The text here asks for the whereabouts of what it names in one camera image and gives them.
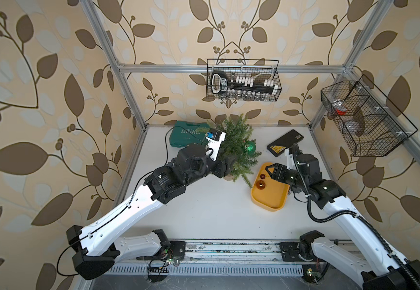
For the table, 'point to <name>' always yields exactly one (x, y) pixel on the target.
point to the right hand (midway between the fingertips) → (270, 169)
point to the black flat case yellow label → (286, 141)
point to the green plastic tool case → (184, 133)
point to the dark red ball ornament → (262, 176)
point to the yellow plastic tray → (268, 193)
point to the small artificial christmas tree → (238, 148)
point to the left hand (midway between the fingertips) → (228, 151)
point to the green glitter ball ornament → (250, 147)
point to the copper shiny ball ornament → (260, 185)
